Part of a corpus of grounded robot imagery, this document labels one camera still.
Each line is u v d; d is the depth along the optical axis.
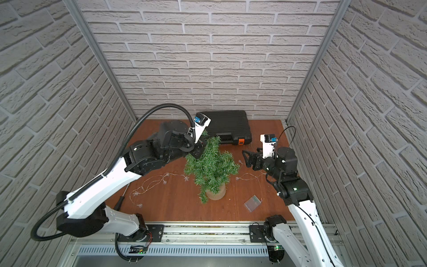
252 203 0.83
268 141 0.58
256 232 0.74
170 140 0.41
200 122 0.48
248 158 0.61
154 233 0.73
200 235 0.75
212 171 0.61
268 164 0.58
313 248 0.40
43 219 0.36
